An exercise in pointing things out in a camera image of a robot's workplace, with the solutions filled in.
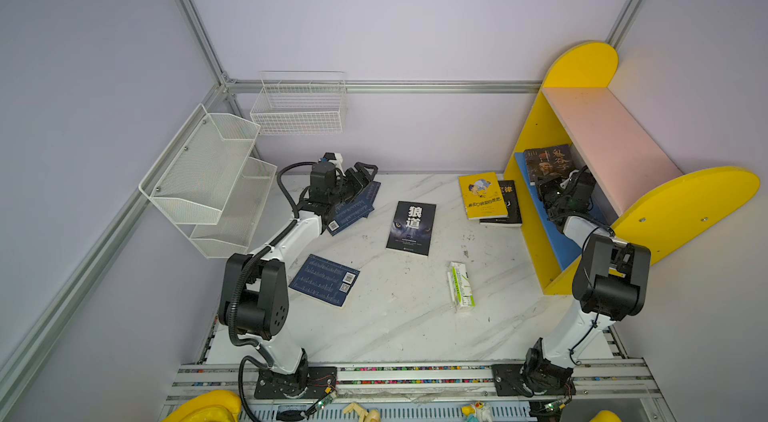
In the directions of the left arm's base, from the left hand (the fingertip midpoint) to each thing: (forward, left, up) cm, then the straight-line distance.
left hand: (372, 174), depth 86 cm
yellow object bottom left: (-54, +35, -22) cm, 68 cm away
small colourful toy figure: (-55, -25, -22) cm, 64 cm away
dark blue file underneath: (+7, +5, -23) cm, 25 cm away
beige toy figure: (-56, 0, -24) cm, 61 cm away
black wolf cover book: (-3, -13, -24) cm, 27 cm away
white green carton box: (-25, -26, -21) cm, 41 cm away
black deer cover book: (+9, -51, -23) cm, 56 cm away
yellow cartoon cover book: (+11, -40, -22) cm, 47 cm away
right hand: (+6, -51, -4) cm, 52 cm away
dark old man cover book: (+14, -60, -7) cm, 62 cm away
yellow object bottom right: (-56, -55, -21) cm, 81 cm away
